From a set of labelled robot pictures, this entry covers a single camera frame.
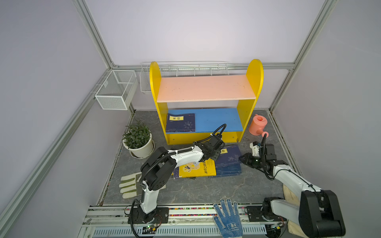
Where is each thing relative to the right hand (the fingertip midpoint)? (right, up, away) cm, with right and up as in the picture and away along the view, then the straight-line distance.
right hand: (241, 159), depth 88 cm
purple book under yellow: (-38, -7, -6) cm, 39 cm away
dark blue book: (-6, +2, +3) cm, 7 cm away
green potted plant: (-62, +15, -3) cm, 64 cm away
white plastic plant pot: (-57, +6, -6) cm, 58 cm away
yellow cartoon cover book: (-26, -4, -5) cm, 27 cm away
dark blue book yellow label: (-37, +22, +6) cm, 43 cm away
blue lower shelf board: (-18, +23, +8) cm, 30 cm away
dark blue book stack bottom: (-8, -6, -1) cm, 10 cm away
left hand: (-15, +3, +3) cm, 16 cm away
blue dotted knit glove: (-11, -27, -16) cm, 33 cm away
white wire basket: (-36, +56, +6) cm, 67 cm away
